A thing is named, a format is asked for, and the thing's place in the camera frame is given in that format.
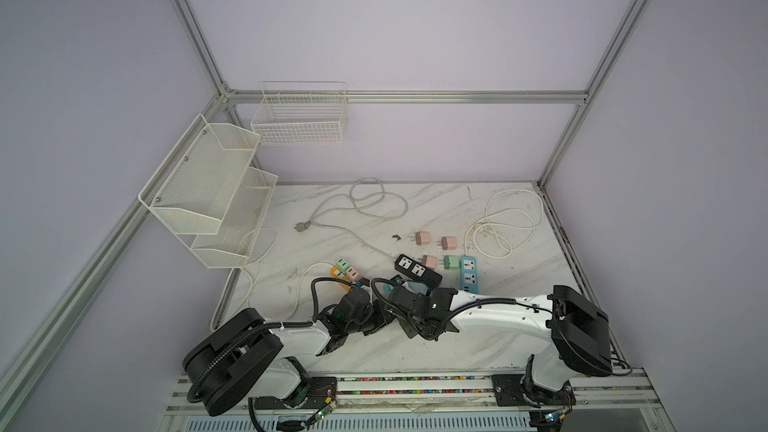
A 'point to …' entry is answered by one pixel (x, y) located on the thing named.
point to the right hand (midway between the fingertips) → (405, 318)
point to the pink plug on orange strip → (353, 274)
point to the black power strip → (417, 271)
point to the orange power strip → (334, 272)
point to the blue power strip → (469, 274)
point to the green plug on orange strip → (343, 265)
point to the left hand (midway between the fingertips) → (398, 316)
